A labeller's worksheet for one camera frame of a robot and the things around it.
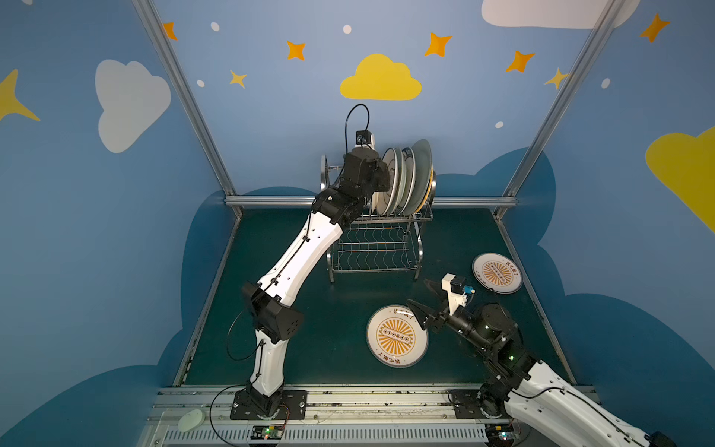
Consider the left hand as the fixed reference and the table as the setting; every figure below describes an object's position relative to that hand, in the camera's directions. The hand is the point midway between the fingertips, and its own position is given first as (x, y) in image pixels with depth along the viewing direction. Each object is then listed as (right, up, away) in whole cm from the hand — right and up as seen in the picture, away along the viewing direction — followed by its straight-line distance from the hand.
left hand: (385, 161), depth 72 cm
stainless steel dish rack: (-2, -22, +32) cm, 39 cm away
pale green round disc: (-50, -67, -2) cm, 84 cm away
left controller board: (-31, -71, -2) cm, 77 cm away
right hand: (+10, -33, -2) cm, 35 cm away
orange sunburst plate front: (+4, -52, +14) cm, 54 cm away
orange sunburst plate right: (+45, -34, +29) cm, 63 cm away
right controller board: (+30, -72, -1) cm, 78 cm away
